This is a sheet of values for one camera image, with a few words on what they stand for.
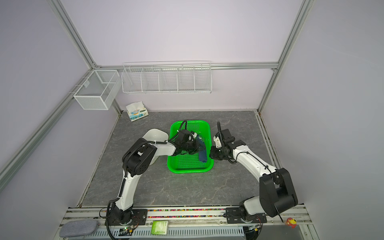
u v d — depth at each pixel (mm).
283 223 723
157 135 1011
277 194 423
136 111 1131
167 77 978
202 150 940
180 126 844
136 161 567
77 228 692
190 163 915
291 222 672
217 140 813
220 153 739
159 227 694
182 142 829
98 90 969
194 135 957
